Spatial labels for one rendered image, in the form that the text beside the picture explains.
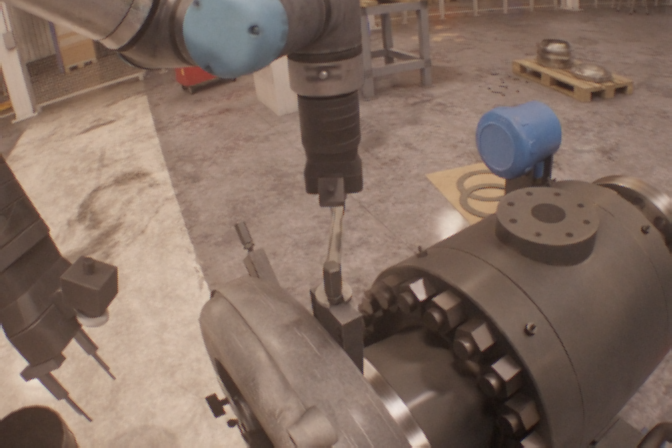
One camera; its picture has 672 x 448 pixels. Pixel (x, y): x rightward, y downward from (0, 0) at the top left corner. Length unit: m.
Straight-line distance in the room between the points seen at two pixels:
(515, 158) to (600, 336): 0.44
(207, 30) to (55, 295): 0.26
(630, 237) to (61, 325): 0.97
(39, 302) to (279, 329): 0.35
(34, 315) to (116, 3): 0.29
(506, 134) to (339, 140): 0.56
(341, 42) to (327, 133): 0.11
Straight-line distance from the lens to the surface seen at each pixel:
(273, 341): 0.60
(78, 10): 0.47
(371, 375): 0.74
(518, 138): 1.06
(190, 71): 5.81
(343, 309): 0.58
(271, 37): 0.42
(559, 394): 0.80
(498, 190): 2.94
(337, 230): 0.68
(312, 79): 0.55
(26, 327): 0.34
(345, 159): 0.61
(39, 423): 1.69
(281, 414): 0.56
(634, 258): 1.01
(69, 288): 0.32
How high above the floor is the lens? 1.40
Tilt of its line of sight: 28 degrees down
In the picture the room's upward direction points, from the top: 7 degrees counter-clockwise
